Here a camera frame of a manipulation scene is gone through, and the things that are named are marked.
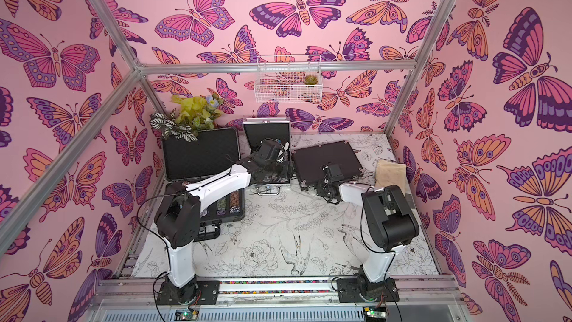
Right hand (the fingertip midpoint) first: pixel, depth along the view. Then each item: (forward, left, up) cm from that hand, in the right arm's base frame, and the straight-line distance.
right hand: (325, 186), depth 99 cm
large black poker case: (+6, +62, +9) cm, 63 cm away
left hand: (+2, +14, +13) cm, 19 cm away
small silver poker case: (+18, +31, +17) cm, 40 cm away
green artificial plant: (+22, +56, +23) cm, 65 cm away
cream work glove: (+7, -31, 0) cm, 32 cm away
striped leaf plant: (+14, +66, +23) cm, 71 cm away
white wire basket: (+37, +21, +31) cm, 52 cm away
